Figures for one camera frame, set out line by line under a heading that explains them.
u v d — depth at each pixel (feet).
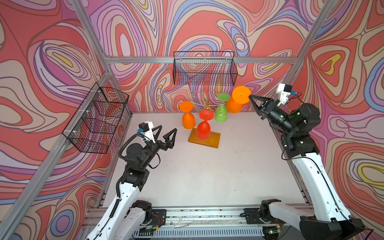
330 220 1.20
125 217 1.55
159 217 2.37
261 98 1.83
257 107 1.77
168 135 1.98
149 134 1.92
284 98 1.74
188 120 2.77
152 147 2.01
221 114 3.05
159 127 2.28
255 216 2.41
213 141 3.32
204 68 3.16
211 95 3.67
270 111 1.64
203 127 2.65
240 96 1.91
